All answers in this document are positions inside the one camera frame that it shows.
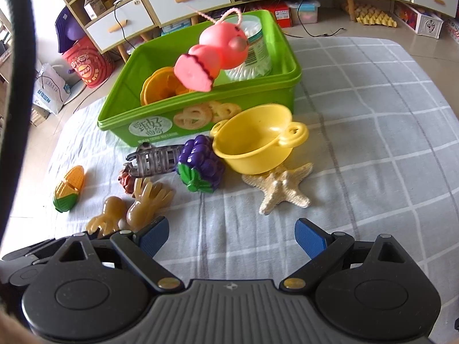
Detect pink rubber pig toy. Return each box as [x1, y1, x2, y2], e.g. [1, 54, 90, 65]
[174, 8, 249, 92]

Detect tan rubber hand toy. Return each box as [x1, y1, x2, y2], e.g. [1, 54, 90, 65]
[85, 179, 175, 237]

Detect brown small figurine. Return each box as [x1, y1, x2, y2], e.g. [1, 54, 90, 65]
[117, 162, 138, 195]

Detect beige starfish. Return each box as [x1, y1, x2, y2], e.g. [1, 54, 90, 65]
[242, 162, 314, 216]

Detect toy corn cob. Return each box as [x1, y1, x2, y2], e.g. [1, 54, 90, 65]
[53, 165, 85, 213]

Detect grey hair claw clip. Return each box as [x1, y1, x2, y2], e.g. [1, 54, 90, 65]
[125, 142, 184, 178]

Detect purple toy grapes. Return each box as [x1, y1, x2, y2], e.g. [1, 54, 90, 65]
[176, 134, 225, 194]

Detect grey checked cloth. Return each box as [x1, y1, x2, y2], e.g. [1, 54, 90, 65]
[3, 36, 459, 344]

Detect yellow toy pot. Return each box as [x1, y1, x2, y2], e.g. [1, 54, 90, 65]
[210, 103, 309, 175]

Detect green plastic storage bin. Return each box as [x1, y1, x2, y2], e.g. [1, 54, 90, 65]
[97, 10, 302, 147]

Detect orange plastic toy mold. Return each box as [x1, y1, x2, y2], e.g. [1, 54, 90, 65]
[140, 67, 190, 106]

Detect white paper shopping bag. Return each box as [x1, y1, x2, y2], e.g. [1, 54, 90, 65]
[33, 64, 71, 115]

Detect red round bag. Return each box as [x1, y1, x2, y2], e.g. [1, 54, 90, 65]
[62, 36, 115, 89]

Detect clear cotton swab jar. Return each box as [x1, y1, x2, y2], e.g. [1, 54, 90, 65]
[225, 15, 272, 81]

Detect yellow egg tray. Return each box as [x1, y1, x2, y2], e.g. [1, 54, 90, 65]
[353, 2, 398, 28]

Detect red shoe box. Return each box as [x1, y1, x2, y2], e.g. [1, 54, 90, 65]
[258, 0, 292, 28]

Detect white pink toy box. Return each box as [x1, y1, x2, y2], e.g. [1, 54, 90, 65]
[394, 2, 444, 40]

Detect black cable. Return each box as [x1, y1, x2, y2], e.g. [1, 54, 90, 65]
[0, 0, 38, 244]

